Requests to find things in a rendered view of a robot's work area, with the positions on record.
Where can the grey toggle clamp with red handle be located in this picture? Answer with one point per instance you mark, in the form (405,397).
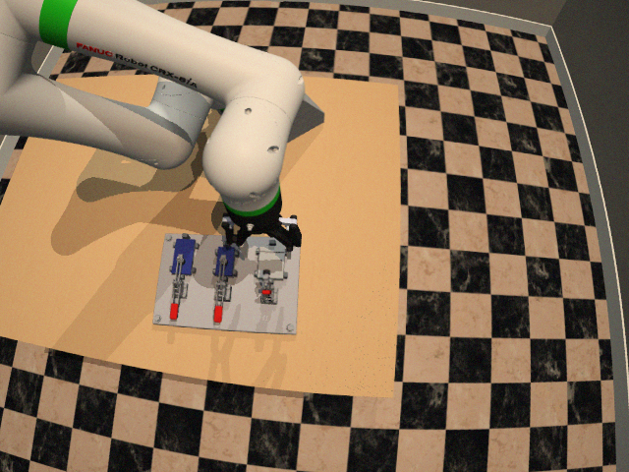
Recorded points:
(181,289)

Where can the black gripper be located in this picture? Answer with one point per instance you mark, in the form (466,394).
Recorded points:
(275,229)

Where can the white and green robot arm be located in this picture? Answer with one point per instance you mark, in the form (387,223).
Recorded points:
(243,154)

